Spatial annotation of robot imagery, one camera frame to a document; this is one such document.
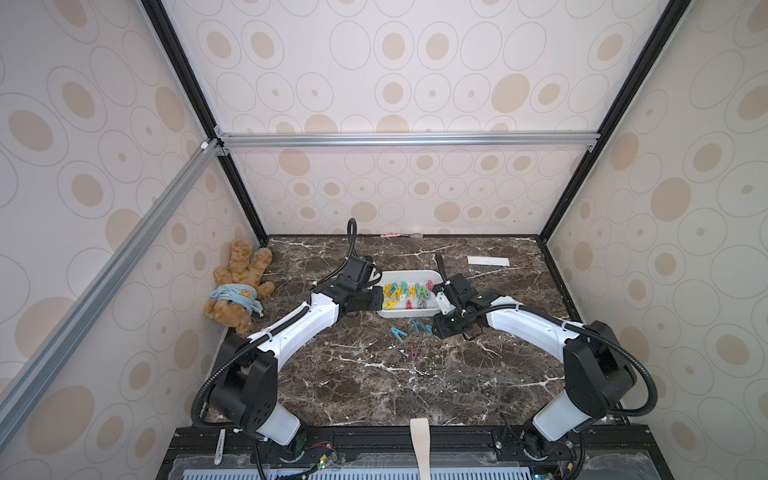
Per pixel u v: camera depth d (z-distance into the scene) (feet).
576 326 1.59
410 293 3.36
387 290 3.34
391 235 3.97
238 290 3.04
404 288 3.29
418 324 3.10
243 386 1.41
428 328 3.02
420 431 2.50
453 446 2.46
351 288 2.16
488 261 3.70
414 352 2.91
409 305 3.24
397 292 3.28
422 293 3.29
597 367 1.47
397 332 3.08
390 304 3.26
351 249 3.83
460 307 2.31
